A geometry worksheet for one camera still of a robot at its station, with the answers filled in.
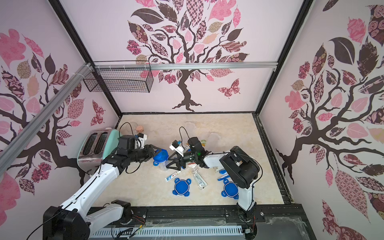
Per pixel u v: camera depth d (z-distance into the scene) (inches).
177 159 29.3
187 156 30.3
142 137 29.6
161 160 31.3
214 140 39.4
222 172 34.8
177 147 29.7
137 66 35.7
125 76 37.3
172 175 34.2
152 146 29.1
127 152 24.2
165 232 27.5
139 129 38.1
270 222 28.4
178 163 28.8
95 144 31.7
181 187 32.9
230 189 32.5
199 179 33.6
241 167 19.8
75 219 15.0
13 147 19.8
